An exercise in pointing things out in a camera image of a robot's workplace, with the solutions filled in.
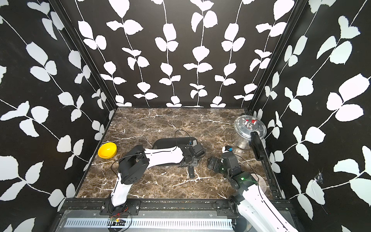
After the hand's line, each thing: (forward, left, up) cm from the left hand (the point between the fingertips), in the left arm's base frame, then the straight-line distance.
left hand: (194, 159), depth 90 cm
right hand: (-5, -11, +8) cm, 15 cm away
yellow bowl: (+8, +57, +1) cm, 57 cm away
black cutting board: (+14, +18, -2) cm, 23 cm away
